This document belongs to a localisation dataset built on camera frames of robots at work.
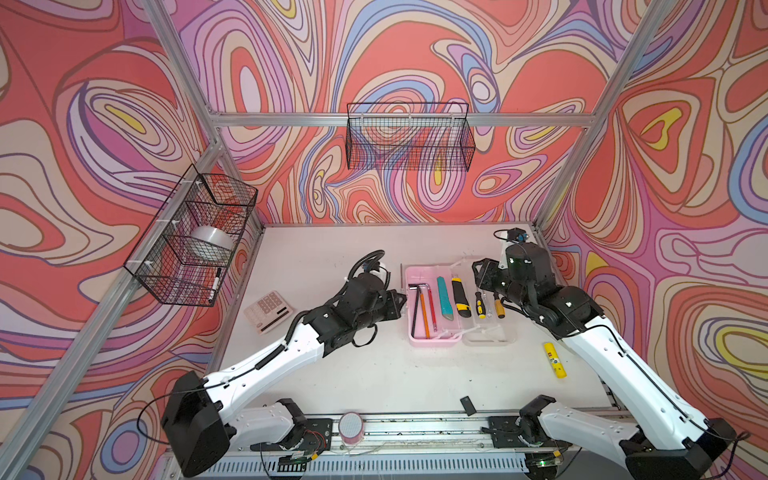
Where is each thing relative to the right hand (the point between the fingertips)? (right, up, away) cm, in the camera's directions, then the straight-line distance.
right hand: (480, 272), depth 72 cm
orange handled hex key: (-11, -16, +22) cm, 29 cm away
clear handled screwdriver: (-18, -4, +32) cm, 37 cm away
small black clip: (-1, -36, +6) cm, 37 cm away
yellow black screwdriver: (+3, -10, +10) cm, 14 cm away
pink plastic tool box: (+1, -17, +9) cm, 19 cm away
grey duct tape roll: (-65, +7, -2) cm, 65 cm away
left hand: (-17, -6, +2) cm, 18 cm away
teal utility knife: (-5, -12, +16) cm, 21 cm away
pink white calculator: (-61, -14, +21) cm, 66 cm away
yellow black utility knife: (-1, -11, +14) cm, 18 cm away
